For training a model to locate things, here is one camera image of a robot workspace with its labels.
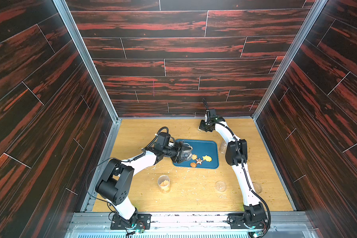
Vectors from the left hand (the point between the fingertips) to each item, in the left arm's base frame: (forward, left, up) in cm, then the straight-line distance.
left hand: (191, 152), depth 82 cm
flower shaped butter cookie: (+5, -3, -13) cm, 15 cm away
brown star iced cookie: (+3, -6, -15) cm, 16 cm away
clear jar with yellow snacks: (-14, +15, -8) cm, 22 cm away
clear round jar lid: (-13, -40, -16) cm, 45 cm away
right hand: (+34, -12, -15) cm, 39 cm away
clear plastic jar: (-2, +3, +2) cm, 4 cm away
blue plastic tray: (+9, -12, -14) cm, 20 cm away
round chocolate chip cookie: (0, -2, -14) cm, 14 cm away
